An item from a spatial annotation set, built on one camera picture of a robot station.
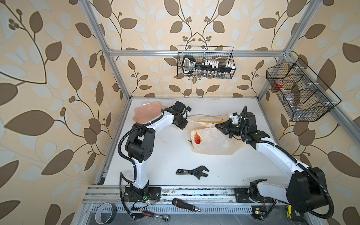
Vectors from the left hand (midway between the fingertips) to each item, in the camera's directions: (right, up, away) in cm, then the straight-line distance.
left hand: (181, 121), depth 96 cm
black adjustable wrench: (+10, -29, -13) cm, 34 cm away
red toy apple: (+11, -12, -6) cm, 17 cm away
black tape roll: (-39, -41, -28) cm, 63 cm away
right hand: (+20, -1, -15) cm, 25 cm away
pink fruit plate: (-27, +7, +13) cm, 31 cm away
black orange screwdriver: (+1, -40, -26) cm, 47 cm away
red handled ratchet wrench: (-7, -45, -29) cm, 54 cm away
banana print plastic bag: (+15, -9, -18) cm, 25 cm away
